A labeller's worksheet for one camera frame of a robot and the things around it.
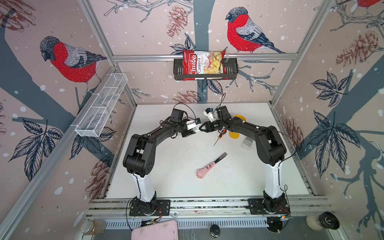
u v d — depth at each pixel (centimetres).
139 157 50
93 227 62
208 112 90
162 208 73
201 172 83
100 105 78
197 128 93
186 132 86
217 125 85
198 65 88
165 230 66
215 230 60
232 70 95
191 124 83
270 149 54
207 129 86
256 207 73
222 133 101
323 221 60
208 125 86
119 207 76
